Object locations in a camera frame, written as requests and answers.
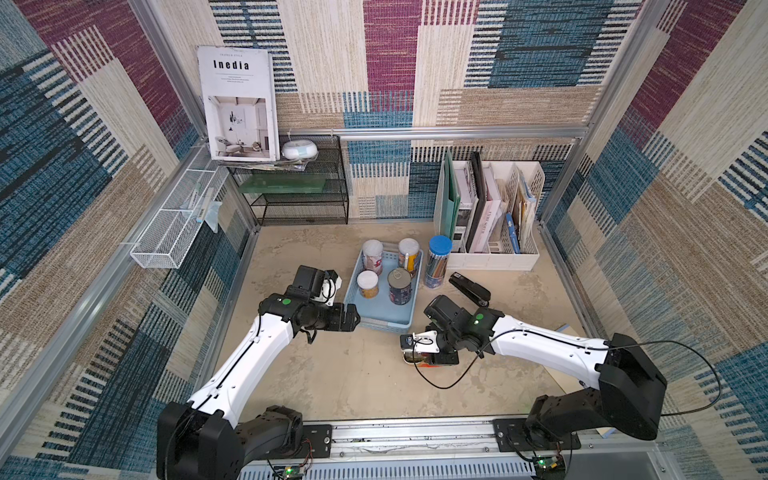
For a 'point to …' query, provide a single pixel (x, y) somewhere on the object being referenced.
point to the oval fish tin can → (414, 356)
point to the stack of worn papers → (524, 209)
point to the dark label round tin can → (400, 285)
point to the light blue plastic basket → (385, 287)
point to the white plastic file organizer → (496, 252)
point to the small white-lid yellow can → (368, 282)
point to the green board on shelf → (284, 183)
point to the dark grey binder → (480, 202)
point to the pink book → (492, 203)
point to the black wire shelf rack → (302, 209)
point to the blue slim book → (516, 247)
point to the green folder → (450, 197)
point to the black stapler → (472, 290)
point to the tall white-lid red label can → (372, 251)
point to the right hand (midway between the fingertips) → (438, 356)
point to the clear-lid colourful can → (409, 256)
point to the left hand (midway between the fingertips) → (344, 317)
